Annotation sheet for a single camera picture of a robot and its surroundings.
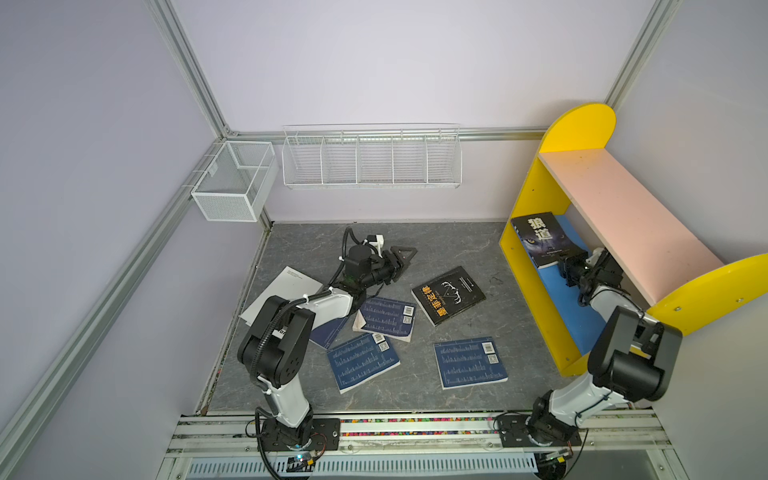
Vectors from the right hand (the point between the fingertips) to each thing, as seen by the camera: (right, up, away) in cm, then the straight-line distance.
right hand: (559, 253), depth 90 cm
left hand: (-43, -2, -6) cm, 44 cm away
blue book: (-52, -21, +3) cm, 56 cm away
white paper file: (-85, -11, +7) cm, 86 cm away
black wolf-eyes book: (-2, +4, +4) cm, 6 cm away
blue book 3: (-29, -31, -6) cm, 43 cm away
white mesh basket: (-104, +24, +12) cm, 107 cm away
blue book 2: (-60, -31, -6) cm, 68 cm away
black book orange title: (-32, -14, +9) cm, 36 cm away
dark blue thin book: (-71, -25, +1) cm, 76 cm away
